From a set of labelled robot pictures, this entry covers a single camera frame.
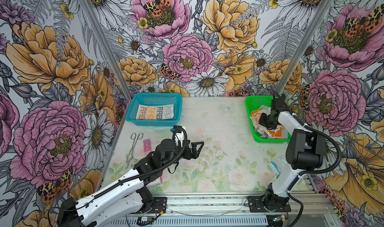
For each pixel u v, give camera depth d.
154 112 1.11
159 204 0.73
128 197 0.60
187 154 0.62
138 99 1.09
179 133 0.60
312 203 0.81
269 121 0.82
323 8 0.76
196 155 0.63
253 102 1.11
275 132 0.92
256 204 0.74
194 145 0.62
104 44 0.89
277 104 0.78
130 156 0.90
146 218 0.71
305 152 0.51
